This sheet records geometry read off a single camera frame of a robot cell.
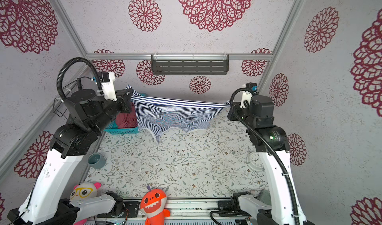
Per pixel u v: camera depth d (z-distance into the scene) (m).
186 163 0.90
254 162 0.86
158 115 0.73
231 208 0.74
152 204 0.68
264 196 0.76
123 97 0.46
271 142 0.39
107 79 0.44
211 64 0.95
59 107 0.72
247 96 0.52
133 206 0.75
